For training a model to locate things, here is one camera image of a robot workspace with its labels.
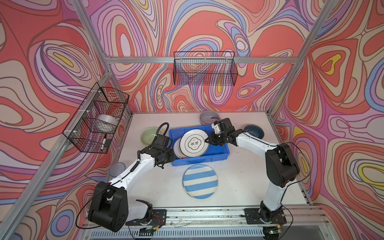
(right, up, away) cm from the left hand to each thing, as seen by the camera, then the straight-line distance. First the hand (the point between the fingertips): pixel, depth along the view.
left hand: (174, 155), depth 86 cm
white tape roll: (-32, +21, -13) cm, 40 cm away
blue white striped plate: (+15, -14, -2) cm, 21 cm away
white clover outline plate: (+10, +6, +7) cm, 14 cm away
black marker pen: (-33, +9, -14) cm, 37 cm away
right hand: (+19, +6, +5) cm, 21 cm away
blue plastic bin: (+23, +1, +1) cm, 23 cm away
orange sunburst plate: (0, +3, +9) cm, 10 cm away
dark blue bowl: (+54, +14, +17) cm, 59 cm away
